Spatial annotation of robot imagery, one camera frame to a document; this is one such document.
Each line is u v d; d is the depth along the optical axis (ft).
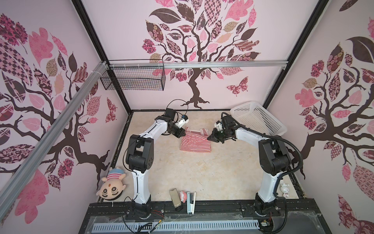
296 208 2.48
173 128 2.70
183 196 2.43
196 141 3.10
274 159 1.67
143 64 2.96
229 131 2.40
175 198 2.45
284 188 2.58
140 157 1.75
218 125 3.00
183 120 2.87
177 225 2.29
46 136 1.72
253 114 3.77
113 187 2.42
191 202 2.44
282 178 1.77
